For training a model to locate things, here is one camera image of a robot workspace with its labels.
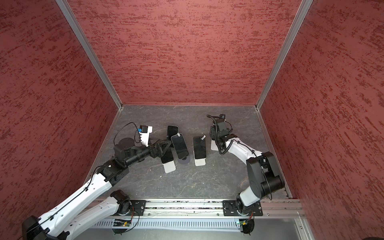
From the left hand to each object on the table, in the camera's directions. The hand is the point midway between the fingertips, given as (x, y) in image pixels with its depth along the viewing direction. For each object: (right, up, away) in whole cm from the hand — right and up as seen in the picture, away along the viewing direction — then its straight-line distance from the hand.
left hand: (166, 143), depth 72 cm
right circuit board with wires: (+40, -39, -2) cm, 56 cm away
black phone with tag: (+16, -1, +11) cm, 20 cm away
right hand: (+28, +4, +21) cm, 35 cm away
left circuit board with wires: (-24, -40, +1) cm, 46 cm away
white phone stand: (+27, -6, +25) cm, 37 cm away
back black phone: (0, +5, +20) cm, 21 cm away
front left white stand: (-1, -16, +15) cm, 22 cm away
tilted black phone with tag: (+6, -4, +13) cm, 14 cm away
